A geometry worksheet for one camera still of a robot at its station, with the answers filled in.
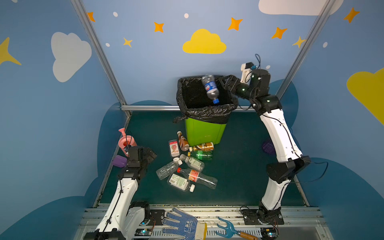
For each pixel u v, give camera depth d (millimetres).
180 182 825
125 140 865
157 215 749
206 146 957
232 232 712
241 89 617
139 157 628
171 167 864
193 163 882
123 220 436
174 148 957
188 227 717
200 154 934
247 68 626
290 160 466
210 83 749
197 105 733
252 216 751
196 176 840
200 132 925
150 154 754
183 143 964
